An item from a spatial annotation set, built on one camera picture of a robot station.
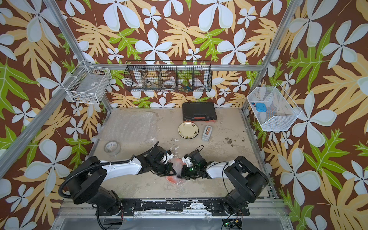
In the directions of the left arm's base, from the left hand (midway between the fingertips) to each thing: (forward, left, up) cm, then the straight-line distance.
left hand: (178, 172), depth 82 cm
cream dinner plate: (+32, -7, -3) cm, 33 cm away
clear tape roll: (+18, +46, -4) cm, 50 cm away
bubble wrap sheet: (+38, +38, -4) cm, 54 cm away
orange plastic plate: (+5, +1, -1) cm, 5 cm away
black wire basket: (+58, +8, +26) cm, 64 cm away
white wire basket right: (+31, -56, +22) cm, 68 cm away
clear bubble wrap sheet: (-4, -4, -3) cm, 7 cm away
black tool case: (+53, -16, -5) cm, 55 cm away
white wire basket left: (+43, +56, +29) cm, 77 cm away
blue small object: (+33, -51, +21) cm, 64 cm away
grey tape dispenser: (+29, -20, -2) cm, 35 cm away
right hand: (-1, +1, -3) cm, 4 cm away
